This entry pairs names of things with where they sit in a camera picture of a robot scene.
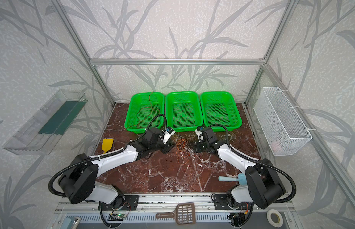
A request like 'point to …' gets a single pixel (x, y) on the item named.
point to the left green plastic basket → (140, 100)
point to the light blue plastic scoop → (241, 178)
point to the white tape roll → (274, 218)
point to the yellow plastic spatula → (106, 144)
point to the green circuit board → (116, 217)
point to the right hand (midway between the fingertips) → (195, 141)
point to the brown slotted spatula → (184, 213)
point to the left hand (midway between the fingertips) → (174, 138)
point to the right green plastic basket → (220, 111)
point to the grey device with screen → (71, 223)
